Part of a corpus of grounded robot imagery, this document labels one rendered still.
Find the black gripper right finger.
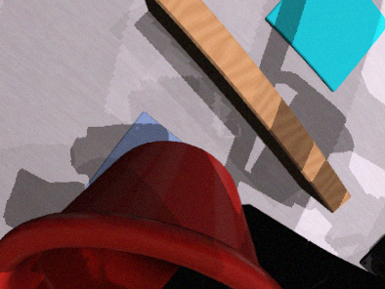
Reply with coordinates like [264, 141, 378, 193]
[242, 203, 385, 289]

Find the light brown wooden bar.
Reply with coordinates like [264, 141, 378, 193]
[145, 0, 351, 212]

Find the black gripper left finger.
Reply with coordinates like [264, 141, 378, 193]
[162, 266, 232, 289]

